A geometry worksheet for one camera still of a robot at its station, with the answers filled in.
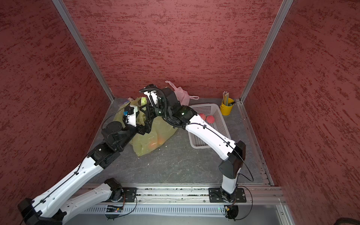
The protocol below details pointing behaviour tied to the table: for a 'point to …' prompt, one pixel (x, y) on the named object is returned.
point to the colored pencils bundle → (226, 96)
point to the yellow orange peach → (161, 140)
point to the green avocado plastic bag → (160, 132)
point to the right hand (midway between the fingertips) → (140, 112)
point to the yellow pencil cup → (226, 109)
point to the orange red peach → (153, 145)
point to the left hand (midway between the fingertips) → (145, 116)
